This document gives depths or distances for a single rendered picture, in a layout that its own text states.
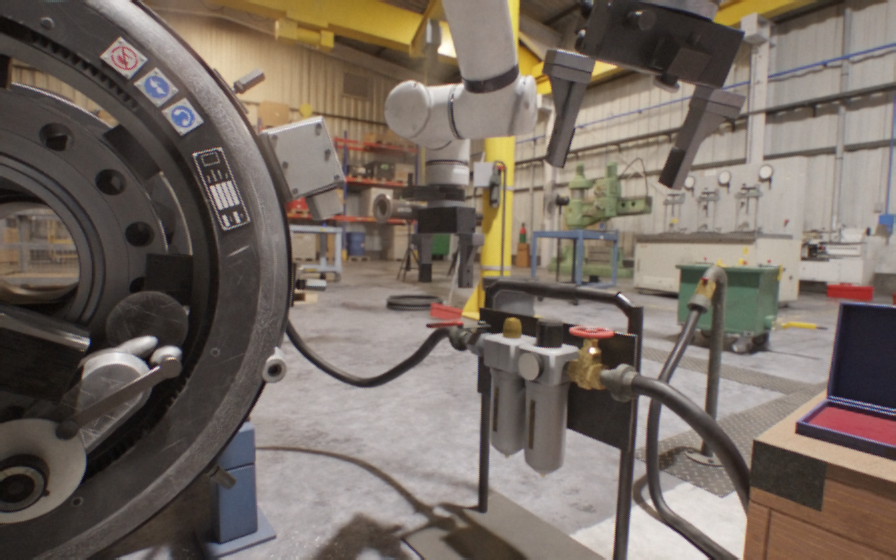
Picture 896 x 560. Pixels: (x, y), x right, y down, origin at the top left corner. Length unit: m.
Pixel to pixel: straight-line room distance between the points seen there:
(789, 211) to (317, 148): 6.11
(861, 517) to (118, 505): 0.75
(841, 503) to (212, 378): 0.67
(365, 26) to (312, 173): 12.39
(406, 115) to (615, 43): 0.39
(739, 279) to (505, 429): 2.57
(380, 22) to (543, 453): 12.80
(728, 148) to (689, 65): 11.50
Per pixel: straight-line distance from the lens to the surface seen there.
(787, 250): 6.40
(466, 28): 0.68
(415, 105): 0.76
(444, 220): 0.86
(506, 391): 0.91
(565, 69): 0.46
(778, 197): 6.61
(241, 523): 1.16
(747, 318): 3.33
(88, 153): 0.77
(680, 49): 0.45
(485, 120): 0.74
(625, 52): 0.47
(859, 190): 10.92
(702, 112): 0.53
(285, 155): 0.71
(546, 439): 0.87
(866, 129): 11.08
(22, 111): 0.78
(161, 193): 1.01
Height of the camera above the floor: 0.64
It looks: 4 degrees down
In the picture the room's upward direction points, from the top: 1 degrees clockwise
